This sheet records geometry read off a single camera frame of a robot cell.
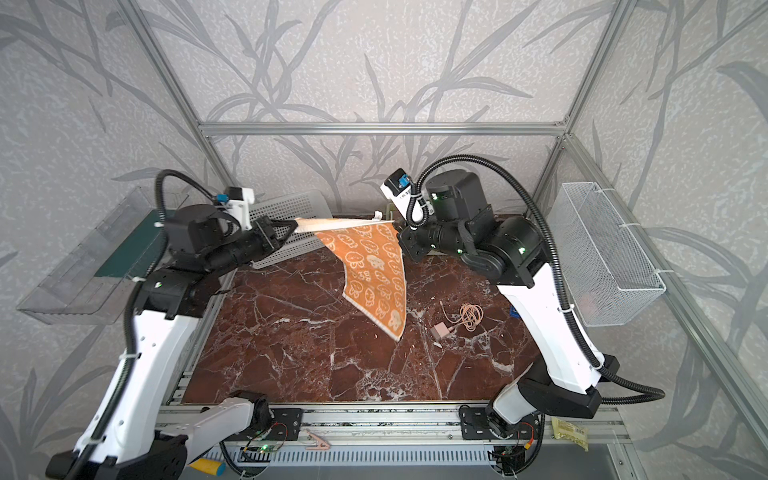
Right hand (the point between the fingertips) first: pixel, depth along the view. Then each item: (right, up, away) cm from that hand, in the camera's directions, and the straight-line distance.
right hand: (400, 212), depth 58 cm
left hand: (-21, -1, +5) cm, 22 cm away
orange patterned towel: (-7, -9, +14) cm, 18 cm away
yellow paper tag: (+40, -52, +14) cm, 67 cm away
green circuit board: (-32, -55, +13) cm, 65 cm away
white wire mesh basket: (+43, -12, +3) cm, 45 cm away
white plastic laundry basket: (-40, +8, +60) cm, 72 cm away
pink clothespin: (-19, -55, +13) cm, 59 cm away
